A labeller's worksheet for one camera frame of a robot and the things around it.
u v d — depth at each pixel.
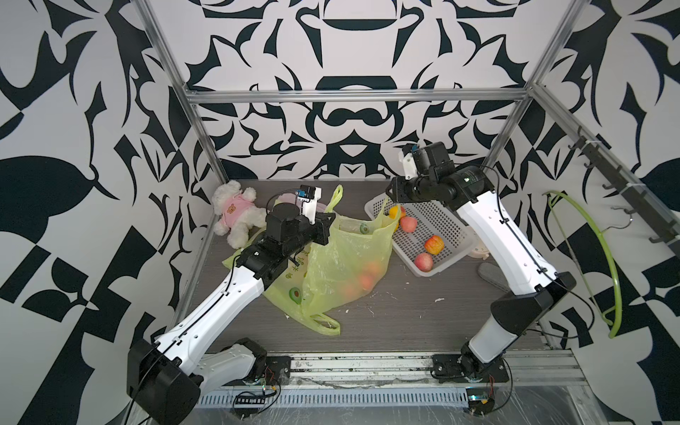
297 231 0.55
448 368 0.74
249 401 0.73
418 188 0.60
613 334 0.62
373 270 0.91
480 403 0.71
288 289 0.85
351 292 0.82
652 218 0.54
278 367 0.74
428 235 1.02
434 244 0.94
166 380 0.37
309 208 0.64
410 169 0.64
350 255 0.78
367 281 0.86
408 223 0.99
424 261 0.89
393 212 1.02
